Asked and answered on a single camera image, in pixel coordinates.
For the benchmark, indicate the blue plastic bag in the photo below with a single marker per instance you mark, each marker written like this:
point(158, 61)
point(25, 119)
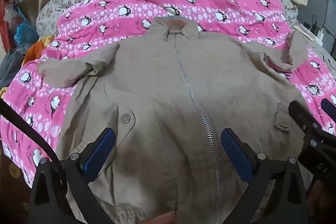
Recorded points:
point(25, 32)

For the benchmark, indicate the orange cloth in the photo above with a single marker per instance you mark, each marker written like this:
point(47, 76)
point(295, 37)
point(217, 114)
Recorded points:
point(36, 49)

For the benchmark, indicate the white power strip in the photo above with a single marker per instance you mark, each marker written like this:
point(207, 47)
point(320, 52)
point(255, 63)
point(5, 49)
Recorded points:
point(304, 31)

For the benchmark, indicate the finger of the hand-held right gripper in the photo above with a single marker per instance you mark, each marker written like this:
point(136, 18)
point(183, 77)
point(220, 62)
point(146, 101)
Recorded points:
point(329, 111)
point(302, 115)

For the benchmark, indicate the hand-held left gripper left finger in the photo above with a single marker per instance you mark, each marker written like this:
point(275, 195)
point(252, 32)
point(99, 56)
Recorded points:
point(101, 150)

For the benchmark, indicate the pink penguin printed blanket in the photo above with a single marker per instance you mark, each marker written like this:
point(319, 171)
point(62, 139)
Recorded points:
point(210, 8)

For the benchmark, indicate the person's right hand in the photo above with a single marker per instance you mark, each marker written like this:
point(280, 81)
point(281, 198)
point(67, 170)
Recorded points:
point(321, 200)

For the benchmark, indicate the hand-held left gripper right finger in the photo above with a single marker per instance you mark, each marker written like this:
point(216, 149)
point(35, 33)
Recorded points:
point(236, 153)

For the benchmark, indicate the grey cloth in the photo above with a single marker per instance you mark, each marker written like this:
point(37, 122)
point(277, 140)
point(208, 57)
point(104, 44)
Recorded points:
point(13, 66)

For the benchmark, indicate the beige zip jacket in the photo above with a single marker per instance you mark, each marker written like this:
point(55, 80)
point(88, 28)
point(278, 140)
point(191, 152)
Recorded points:
point(157, 77)

